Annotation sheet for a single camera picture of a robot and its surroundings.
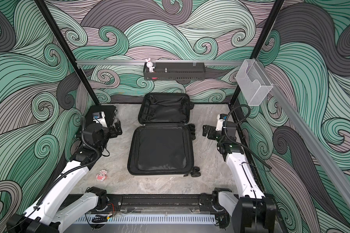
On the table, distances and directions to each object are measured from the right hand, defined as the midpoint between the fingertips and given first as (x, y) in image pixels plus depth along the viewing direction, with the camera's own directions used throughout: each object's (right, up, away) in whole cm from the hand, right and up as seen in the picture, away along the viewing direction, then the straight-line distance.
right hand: (209, 127), depth 82 cm
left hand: (-54, +4, -6) cm, 55 cm away
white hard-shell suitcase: (-28, -11, +6) cm, 31 cm away
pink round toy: (-61, -27, -2) cm, 67 cm away
